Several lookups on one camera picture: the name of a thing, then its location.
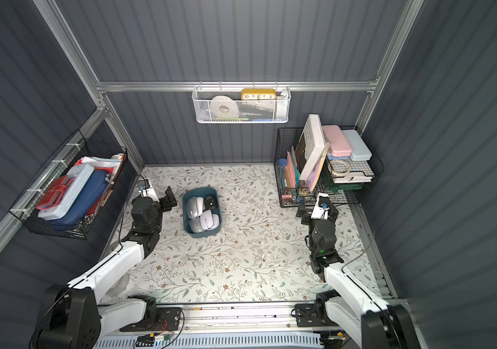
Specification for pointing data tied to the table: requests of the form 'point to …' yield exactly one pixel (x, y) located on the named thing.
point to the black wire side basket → (78, 150)
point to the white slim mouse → (194, 206)
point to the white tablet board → (311, 145)
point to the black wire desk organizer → (346, 188)
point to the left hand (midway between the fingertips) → (157, 189)
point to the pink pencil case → (337, 142)
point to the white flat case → (81, 173)
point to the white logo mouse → (208, 221)
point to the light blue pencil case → (360, 150)
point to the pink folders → (292, 172)
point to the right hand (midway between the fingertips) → (321, 203)
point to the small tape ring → (335, 173)
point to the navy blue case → (98, 182)
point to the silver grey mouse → (195, 225)
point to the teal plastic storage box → (191, 192)
